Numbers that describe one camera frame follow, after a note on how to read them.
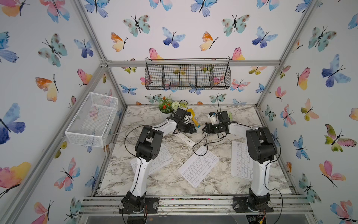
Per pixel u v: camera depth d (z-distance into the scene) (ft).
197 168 2.84
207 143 3.15
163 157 2.99
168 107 3.31
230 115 3.75
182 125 2.92
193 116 3.22
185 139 3.23
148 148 1.93
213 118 3.13
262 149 1.79
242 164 2.89
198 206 2.47
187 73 3.23
